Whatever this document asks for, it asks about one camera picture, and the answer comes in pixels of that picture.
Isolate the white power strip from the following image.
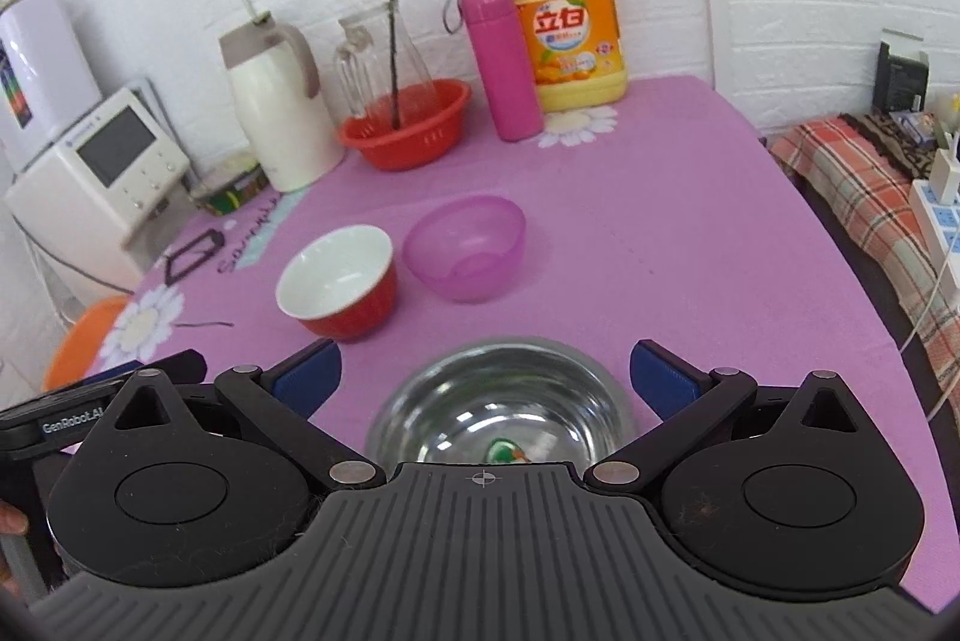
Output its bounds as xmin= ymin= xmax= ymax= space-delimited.
xmin=911 ymin=176 xmax=960 ymax=293

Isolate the white charger plug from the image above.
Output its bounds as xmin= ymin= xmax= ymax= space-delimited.
xmin=930 ymin=145 xmax=960 ymax=201

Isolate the stainless steel bowl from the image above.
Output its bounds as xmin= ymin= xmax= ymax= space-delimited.
xmin=366 ymin=337 xmax=637 ymax=471

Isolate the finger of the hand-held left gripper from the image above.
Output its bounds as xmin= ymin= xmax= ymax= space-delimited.
xmin=88 ymin=349 xmax=208 ymax=392

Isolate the green patterned bowl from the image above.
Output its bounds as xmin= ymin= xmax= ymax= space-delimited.
xmin=187 ymin=157 xmax=269 ymax=217

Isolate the white thermos jug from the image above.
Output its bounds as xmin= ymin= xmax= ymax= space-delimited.
xmin=219 ymin=20 xmax=347 ymax=192

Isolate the long dark stirring stick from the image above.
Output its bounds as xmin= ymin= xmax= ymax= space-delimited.
xmin=386 ymin=0 xmax=403 ymax=133

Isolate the red plastic basket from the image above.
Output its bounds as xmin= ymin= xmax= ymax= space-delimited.
xmin=336 ymin=79 xmax=472 ymax=172

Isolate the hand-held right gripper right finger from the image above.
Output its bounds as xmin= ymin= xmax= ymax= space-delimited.
xmin=583 ymin=339 xmax=860 ymax=492

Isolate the yellow detergent bottle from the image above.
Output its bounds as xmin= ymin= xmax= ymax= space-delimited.
xmin=490 ymin=0 xmax=629 ymax=113

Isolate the grey appliance hose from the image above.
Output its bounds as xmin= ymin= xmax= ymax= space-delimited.
xmin=11 ymin=213 xmax=85 ymax=329

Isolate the black box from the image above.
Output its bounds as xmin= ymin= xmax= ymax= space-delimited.
xmin=874 ymin=30 xmax=931 ymax=113

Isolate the clear glass jar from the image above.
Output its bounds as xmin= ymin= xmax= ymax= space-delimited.
xmin=334 ymin=7 xmax=443 ymax=125

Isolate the purple floral tablecloth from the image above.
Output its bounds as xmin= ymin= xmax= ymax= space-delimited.
xmin=71 ymin=75 xmax=953 ymax=612

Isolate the red bowl with white inside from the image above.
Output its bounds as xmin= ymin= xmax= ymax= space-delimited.
xmin=275 ymin=225 xmax=398 ymax=342

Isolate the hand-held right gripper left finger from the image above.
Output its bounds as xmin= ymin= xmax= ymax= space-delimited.
xmin=109 ymin=337 xmax=387 ymax=490

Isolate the person's left hand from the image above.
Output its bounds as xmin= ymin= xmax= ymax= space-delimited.
xmin=0 ymin=498 xmax=32 ymax=601

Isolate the orange stool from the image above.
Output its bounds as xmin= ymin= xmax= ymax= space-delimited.
xmin=41 ymin=296 xmax=132 ymax=395

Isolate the leopard print cloth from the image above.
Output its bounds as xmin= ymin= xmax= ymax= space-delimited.
xmin=840 ymin=112 xmax=938 ymax=181

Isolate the pink thermos bottle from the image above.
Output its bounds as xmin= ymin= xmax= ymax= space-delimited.
xmin=446 ymin=0 xmax=545 ymax=142

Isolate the white water purifier tank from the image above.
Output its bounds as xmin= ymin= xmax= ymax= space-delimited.
xmin=0 ymin=0 xmax=102 ymax=173

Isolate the purple plastic bowl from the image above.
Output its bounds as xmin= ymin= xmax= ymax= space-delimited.
xmin=401 ymin=195 xmax=527 ymax=303

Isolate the white appliance with screen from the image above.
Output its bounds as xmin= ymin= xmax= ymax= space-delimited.
xmin=4 ymin=86 xmax=194 ymax=305

